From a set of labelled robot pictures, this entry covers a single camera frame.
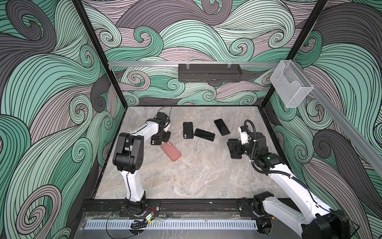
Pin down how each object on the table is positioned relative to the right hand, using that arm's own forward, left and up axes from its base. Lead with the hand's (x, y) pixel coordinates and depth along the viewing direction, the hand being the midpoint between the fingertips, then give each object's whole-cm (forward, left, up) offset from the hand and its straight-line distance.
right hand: (235, 141), depth 81 cm
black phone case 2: (+17, +27, -15) cm, 35 cm away
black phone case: (+7, +49, -14) cm, 52 cm away
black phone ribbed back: (+15, +15, -16) cm, 27 cm away
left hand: (+10, +42, -12) cm, 45 cm away
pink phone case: (+2, +38, -16) cm, 41 cm away
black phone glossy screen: (+20, +2, -14) cm, 25 cm away
